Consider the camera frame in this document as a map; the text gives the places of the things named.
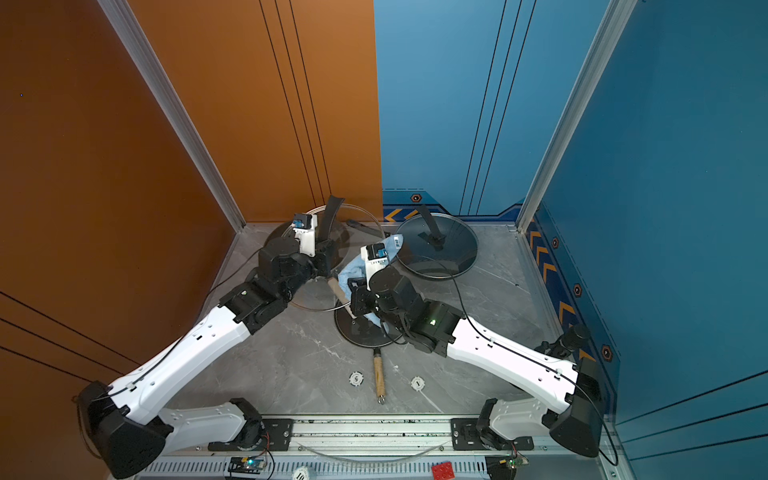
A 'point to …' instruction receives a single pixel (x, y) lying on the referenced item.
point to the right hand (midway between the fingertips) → (351, 281)
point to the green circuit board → (246, 465)
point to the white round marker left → (356, 378)
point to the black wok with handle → (436, 245)
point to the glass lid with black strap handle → (362, 228)
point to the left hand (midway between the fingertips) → (327, 235)
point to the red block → (443, 471)
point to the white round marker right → (418, 383)
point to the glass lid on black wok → (437, 245)
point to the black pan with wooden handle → (378, 367)
